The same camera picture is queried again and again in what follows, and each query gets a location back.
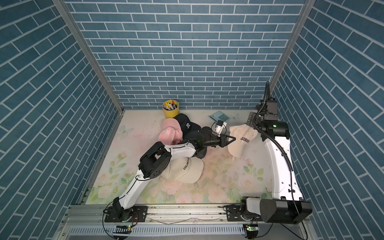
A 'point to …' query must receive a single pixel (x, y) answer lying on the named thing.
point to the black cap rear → (189, 128)
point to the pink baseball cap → (171, 133)
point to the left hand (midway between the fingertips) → (238, 142)
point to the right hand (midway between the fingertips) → (262, 119)
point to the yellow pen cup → (171, 108)
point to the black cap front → (200, 153)
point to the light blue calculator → (219, 116)
